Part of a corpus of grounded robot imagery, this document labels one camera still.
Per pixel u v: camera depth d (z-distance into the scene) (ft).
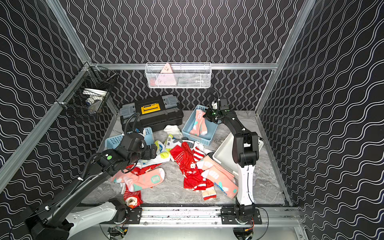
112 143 3.24
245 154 1.93
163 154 3.02
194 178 2.81
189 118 3.49
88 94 2.59
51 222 1.27
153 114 3.16
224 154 3.32
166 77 2.95
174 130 3.55
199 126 3.30
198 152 3.03
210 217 2.50
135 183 2.68
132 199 2.51
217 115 2.56
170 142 3.20
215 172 2.74
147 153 2.27
